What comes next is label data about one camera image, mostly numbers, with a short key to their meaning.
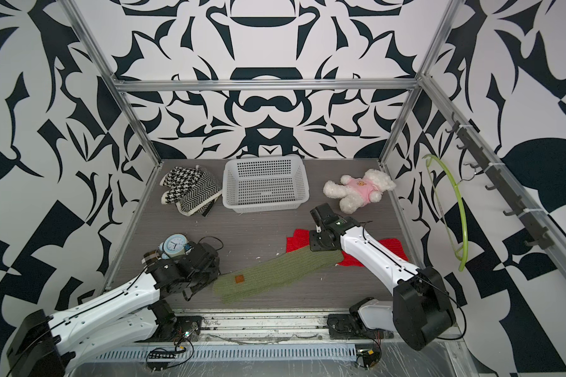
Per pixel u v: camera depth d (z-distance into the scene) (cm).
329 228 60
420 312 41
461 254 65
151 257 85
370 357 72
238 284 82
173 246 87
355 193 98
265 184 102
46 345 40
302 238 96
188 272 61
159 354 73
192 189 96
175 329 71
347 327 74
